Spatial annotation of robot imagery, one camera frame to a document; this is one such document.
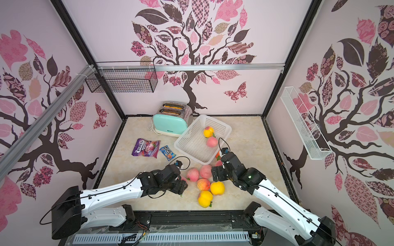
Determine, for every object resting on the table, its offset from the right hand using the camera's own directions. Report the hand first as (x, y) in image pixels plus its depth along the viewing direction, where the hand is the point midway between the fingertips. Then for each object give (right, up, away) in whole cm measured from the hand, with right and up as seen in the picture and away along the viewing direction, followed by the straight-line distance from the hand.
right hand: (220, 171), depth 77 cm
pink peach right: (+1, +2, +11) cm, 11 cm away
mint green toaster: (-29, +29, +21) cm, 46 cm away
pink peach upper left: (-14, -3, +6) cm, 16 cm away
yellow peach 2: (-1, -10, +3) cm, 10 cm away
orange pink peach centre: (-9, -8, +3) cm, 12 cm away
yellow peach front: (-8, -13, -2) cm, 15 cm away
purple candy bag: (-46, +9, +22) cm, 52 cm away
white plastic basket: (-16, +13, +27) cm, 34 cm away
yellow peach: (-5, +21, +26) cm, 34 cm away
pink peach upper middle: (-7, -2, +7) cm, 10 cm away
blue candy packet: (-32, +6, +21) cm, 39 cm away
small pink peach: (-3, +14, +22) cm, 26 cm away
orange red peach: (0, +7, +11) cm, 13 cm away
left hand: (-21, -9, +3) cm, 23 cm away
